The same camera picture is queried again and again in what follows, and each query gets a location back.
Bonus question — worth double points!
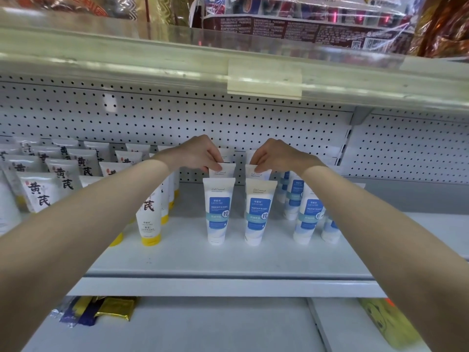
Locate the yellow snack bag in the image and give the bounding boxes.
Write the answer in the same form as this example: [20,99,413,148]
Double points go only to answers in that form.
[358,297,422,351]

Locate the person's left forearm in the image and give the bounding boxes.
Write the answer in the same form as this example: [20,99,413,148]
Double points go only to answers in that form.
[0,157,173,352]

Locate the person's left hand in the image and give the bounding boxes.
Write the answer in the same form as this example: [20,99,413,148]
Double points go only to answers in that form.
[161,134,224,174]

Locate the person's right forearm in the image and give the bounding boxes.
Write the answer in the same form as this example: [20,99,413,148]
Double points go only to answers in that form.
[302,166,469,352]

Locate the person's right hand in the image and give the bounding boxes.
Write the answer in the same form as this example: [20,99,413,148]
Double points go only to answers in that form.
[250,138,327,175]

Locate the gold snack packet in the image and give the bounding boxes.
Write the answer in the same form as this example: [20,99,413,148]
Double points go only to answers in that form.
[73,296,92,314]
[96,297,138,322]

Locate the white tube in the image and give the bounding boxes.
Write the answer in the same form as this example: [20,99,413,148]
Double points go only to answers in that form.
[209,163,237,179]
[244,164,273,182]

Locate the group of blue-labelled white tubes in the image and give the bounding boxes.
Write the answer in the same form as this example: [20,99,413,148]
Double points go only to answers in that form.
[202,148,366,247]

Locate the blue snack packet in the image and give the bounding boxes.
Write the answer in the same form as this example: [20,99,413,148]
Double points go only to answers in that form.
[60,297,107,328]

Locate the row of yellow cap tubes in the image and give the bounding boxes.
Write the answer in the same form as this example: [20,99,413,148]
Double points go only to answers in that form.
[0,138,180,248]

